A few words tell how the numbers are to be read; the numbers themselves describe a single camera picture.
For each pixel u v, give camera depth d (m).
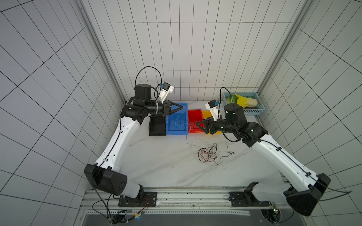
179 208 0.71
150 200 0.72
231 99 1.12
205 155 0.89
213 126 0.60
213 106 0.59
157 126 1.05
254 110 1.06
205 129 0.61
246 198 0.66
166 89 0.59
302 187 0.38
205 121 0.60
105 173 0.39
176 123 1.03
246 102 1.10
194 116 0.95
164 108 0.58
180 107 0.64
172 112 0.63
